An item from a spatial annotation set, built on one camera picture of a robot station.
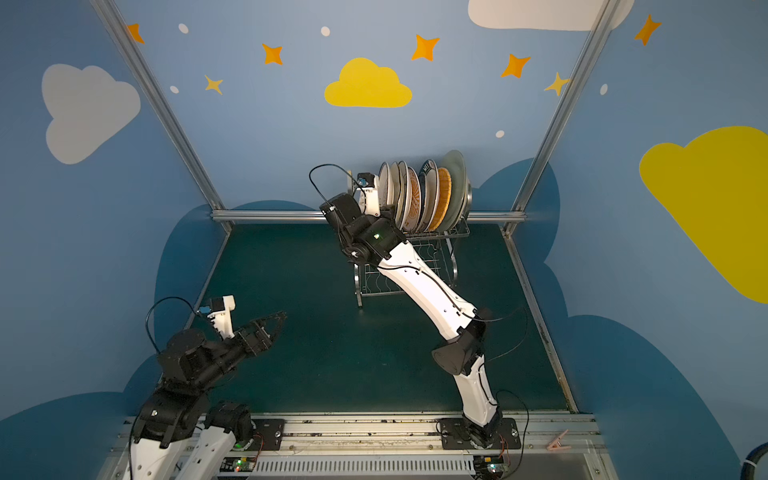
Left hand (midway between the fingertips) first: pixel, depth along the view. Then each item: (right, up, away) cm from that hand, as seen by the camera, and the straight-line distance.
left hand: (279, 320), depth 68 cm
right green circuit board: (+49, -35, +3) cm, 61 cm away
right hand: (+25, +27, +5) cm, 37 cm away
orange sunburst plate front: (+32, +23, +7) cm, 40 cm away
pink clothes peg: (+67, -32, +5) cm, 75 cm away
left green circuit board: (-11, -35, +2) cm, 37 cm away
